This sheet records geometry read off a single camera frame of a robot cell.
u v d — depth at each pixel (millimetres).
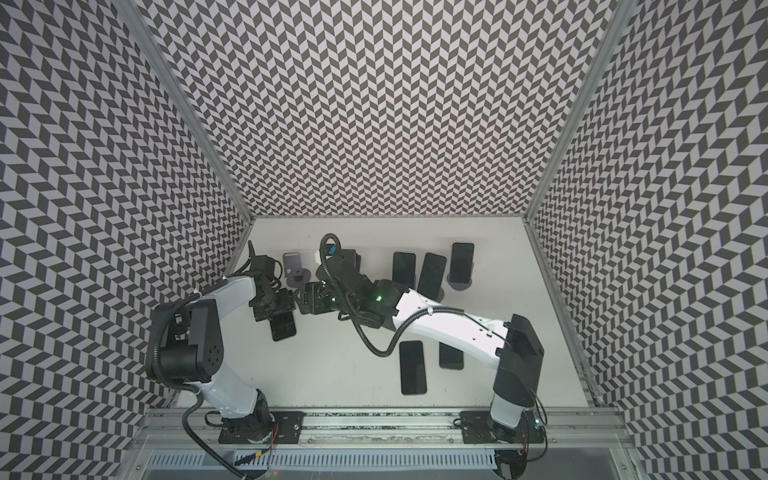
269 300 781
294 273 965
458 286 980
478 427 758
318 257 631
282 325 835
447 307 475
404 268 887
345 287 507
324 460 692
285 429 725
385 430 739
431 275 915
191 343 464
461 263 886
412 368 827
